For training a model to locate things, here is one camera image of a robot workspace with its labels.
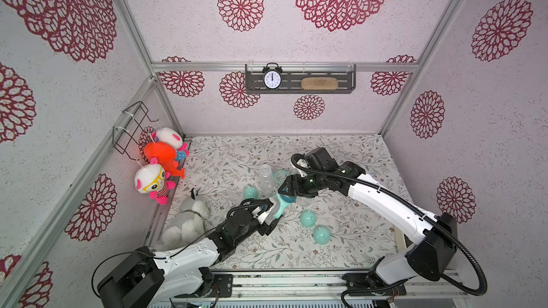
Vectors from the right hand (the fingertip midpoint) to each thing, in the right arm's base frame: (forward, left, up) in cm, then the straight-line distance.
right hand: (283, 191), depth 74 cm
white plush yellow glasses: (+5, +49, -1) cm, 49 cm away
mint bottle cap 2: (-2, -10, -18) cm, 21 cm away
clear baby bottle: (-8, +4, -4) cm, 10 cm away
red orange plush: (+20, +52, -6) cm, 56 cm away
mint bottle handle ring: (-4, 0, 0) cm, 4 cm away
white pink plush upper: (+28, +52, -1) cm, 59 cm away
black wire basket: (+20, +56, +13) cm, 61 cm away
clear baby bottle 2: (+15, +8, -21) cm, 27 cm away
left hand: (-1, +4, -11) cm, 11 cm away
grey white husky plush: (-9, +33, -10) cm, 36 cm away
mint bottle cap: (+9, +14, -17) cm, 24 cm away
